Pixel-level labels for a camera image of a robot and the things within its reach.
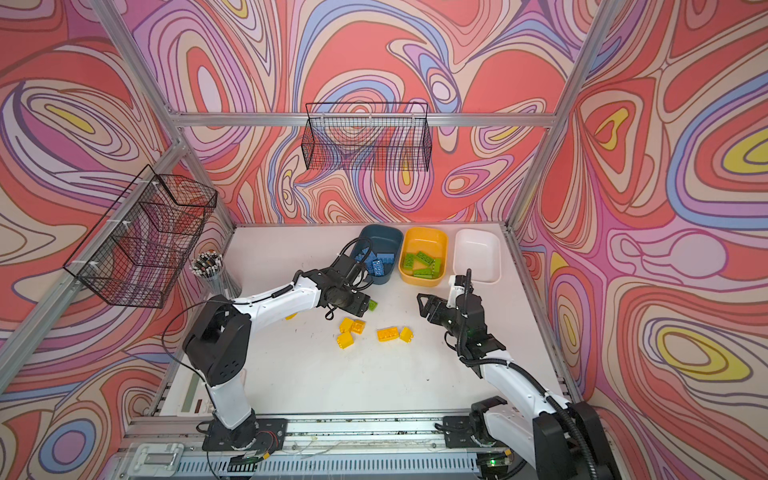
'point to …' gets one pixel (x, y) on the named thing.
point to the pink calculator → (189, 395)
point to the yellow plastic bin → (433, 242)
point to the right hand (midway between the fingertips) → (428, 304)
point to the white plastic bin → (480, 251)
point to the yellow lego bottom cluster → (345, 340)
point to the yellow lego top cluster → (345, 326)
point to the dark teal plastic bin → (383, 239)
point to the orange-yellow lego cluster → (358, 327)
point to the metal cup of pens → (208, 269)
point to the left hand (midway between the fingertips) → (362, 300)
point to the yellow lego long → (387, 334)
